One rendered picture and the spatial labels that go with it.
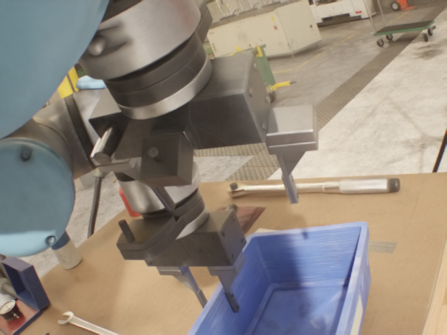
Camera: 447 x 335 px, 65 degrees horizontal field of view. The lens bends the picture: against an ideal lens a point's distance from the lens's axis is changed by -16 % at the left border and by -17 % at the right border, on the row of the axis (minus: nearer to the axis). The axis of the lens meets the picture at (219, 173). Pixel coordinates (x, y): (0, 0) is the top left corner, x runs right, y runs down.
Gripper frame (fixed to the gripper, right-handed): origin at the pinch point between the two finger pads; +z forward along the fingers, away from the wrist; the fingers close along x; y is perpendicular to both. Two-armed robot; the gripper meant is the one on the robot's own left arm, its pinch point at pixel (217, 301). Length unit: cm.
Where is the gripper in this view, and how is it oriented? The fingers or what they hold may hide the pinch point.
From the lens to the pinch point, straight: 57.5
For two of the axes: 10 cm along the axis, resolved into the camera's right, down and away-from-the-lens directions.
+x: -8.6, 1.3, 5.0
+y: 3.9, -4.7, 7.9
